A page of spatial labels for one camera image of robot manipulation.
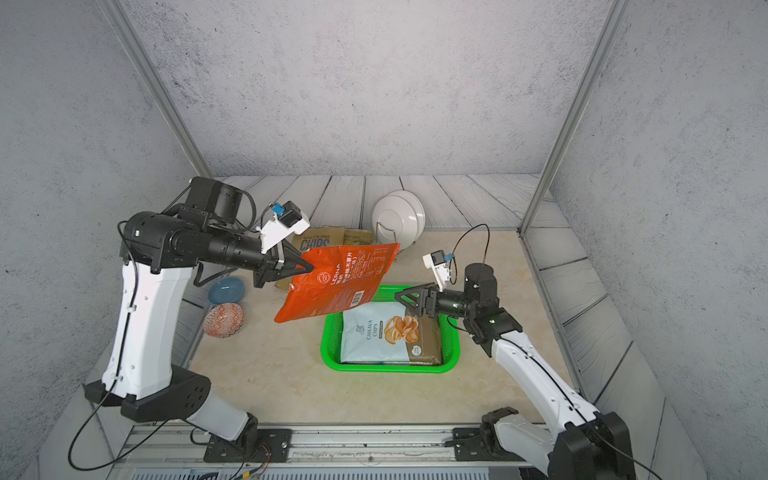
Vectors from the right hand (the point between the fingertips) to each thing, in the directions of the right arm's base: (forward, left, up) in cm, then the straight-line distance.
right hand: (403, 298), depth 70 cm
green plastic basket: (-1, -13, -19) cm, 23 cm away
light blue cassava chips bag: (+2, +5, -21) cm, 21 cm away
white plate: (+39, +1, -11) cm, 41 cm away
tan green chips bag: (+43, +17, -24) cm, 52 cm away
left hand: (-2, +17, +15) cm, 23 cm away
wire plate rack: (+35, +3, -15) cm, 38 cm away
